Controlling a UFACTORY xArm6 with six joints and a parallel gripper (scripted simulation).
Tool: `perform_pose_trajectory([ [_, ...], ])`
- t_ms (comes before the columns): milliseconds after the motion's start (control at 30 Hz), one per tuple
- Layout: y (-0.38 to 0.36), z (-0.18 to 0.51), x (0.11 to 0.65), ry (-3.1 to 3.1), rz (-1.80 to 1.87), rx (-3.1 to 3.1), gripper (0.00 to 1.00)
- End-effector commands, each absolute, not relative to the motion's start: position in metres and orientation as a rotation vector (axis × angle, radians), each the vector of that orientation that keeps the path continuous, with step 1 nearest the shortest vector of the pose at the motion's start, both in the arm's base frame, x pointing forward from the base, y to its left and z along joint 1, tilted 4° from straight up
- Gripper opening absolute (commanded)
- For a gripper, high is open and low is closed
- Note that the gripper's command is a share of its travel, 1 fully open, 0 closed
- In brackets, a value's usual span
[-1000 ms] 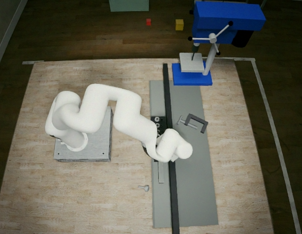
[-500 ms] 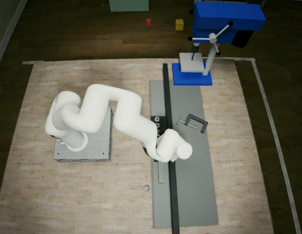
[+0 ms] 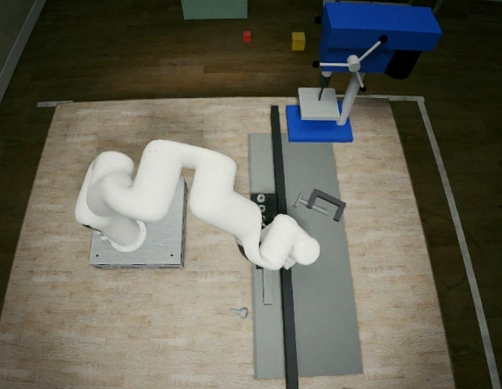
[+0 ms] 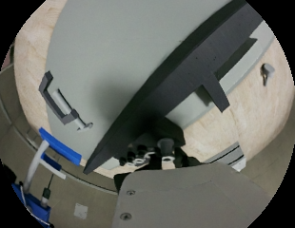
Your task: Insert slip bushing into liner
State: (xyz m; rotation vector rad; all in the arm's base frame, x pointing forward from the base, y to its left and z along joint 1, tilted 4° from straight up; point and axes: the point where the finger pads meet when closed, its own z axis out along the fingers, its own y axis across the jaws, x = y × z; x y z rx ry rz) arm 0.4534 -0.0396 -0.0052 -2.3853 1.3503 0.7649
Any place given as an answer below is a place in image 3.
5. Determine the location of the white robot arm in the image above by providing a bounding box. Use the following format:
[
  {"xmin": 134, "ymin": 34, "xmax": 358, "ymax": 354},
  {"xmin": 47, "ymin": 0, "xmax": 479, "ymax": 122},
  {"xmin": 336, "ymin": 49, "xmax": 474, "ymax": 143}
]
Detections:
[{"xmin": 75, "ymin": 139, "xmax": 320, "ymax": 271}]

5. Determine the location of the black rectangular plate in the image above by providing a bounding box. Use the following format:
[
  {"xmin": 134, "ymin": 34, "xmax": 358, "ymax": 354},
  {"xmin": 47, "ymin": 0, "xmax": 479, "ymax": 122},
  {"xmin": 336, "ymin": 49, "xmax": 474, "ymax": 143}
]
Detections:
[{"xmin": 251, "ymin": 194, "xmax": 277, "ymax": 224}]

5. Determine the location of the long black rectangular bar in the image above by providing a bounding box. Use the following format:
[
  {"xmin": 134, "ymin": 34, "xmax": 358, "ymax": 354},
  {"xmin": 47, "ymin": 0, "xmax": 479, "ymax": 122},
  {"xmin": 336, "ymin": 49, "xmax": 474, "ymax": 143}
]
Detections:
[{"xmin": 270, "ymin": 105, "xmax": 298, "ymax": 389}]

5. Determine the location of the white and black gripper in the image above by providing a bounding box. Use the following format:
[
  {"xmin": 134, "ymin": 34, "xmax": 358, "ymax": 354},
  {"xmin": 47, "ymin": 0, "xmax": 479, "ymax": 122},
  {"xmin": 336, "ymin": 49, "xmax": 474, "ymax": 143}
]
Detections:
[{"xmin": 259, "ymin": 221, "xmax": 272, "ymax": 246}]

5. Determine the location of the grey flanged bushing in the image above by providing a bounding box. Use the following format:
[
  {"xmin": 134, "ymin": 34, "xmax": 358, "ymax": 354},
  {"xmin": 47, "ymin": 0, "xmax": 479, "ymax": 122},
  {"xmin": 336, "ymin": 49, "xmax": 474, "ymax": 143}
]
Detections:
[{"xmin": 230, "ymin": 308, "xmax": 248, "ymax": 318}]

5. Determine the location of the blue drill press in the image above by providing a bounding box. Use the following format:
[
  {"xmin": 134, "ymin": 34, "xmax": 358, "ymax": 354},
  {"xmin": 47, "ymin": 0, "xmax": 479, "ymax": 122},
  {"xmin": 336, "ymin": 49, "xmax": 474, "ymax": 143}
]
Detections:
[{"xmin": 285, "ymin": 2, "xmax": 443, "ymax": 143}]

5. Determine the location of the dark grey c-clamp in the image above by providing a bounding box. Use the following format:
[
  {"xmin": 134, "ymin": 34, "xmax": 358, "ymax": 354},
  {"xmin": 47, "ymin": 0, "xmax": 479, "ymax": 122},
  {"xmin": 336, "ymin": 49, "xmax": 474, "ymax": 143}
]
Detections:
[{"xmin": 295, "ymin": 189, "xmax": 346, "ymax": 222}]

